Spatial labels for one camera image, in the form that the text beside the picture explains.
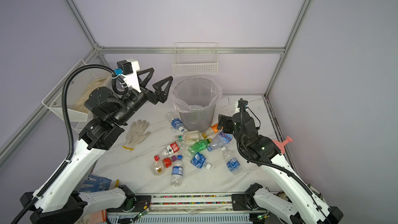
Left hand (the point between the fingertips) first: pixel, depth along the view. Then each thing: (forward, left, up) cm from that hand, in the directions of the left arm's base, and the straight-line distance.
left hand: (162, 74), depth 51 cm
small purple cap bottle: (-8, +2, -52) cm, 53 cm away
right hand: (0, -25, -23) cm, 33 cm away
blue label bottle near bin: (+14, +3, -49) cm, 51 cm away
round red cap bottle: (-13, +11, -53) cm, 56 cm away
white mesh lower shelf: (+2, +48, -34) cm, 59 cm away
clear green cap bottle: (+6, -6, -53) cm, 54 cm away
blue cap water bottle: (-18, -1, -54) cm, 56 cm away
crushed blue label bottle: (-10, -12, -50) cm, 52 cm away
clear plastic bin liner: (+29, -9, -36) cm, 47 cm away
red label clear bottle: (-3, +3, -49) cm, 49 cm away
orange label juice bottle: (+10, -21, -50) cm, 55 cm away
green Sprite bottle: (-1, -13, -49) cm, 51 cm away
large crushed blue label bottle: (+3, -26, -51) cm, 57 cm away
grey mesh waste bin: (+12, -13, -42) cm, 45 cm away
